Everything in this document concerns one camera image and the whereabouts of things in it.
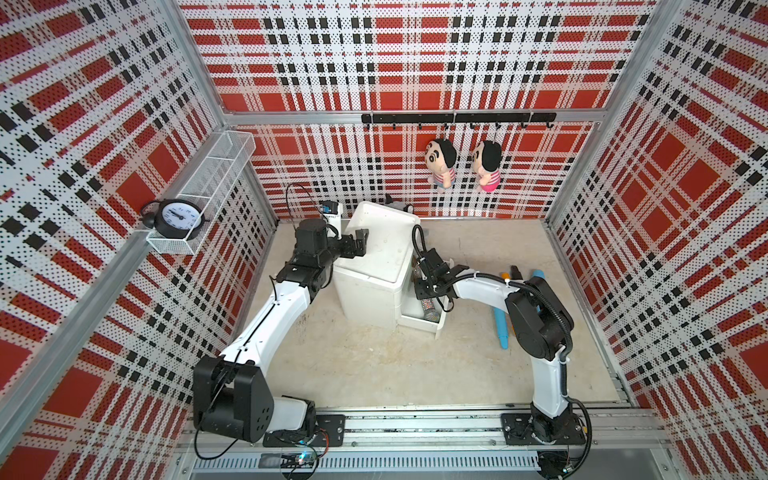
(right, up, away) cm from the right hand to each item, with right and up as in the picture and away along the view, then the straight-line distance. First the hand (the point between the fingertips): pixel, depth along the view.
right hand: (425, 287), depth 98 cm
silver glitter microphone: (+1, -6, -9) cm, 11 cm away
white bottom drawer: (-5, -7, -8) cm, 12 cm away
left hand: (-20, +18, -16) cm, 31 cm away
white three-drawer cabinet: (-17, +3, -23) cm, 29 cm away
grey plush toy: (-5, +26, -2) cm, 27 cm away
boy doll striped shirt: (+4, +41, -7) cm, 42 cm away
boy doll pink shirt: (+20, +42, -4) cm, 47 cm away
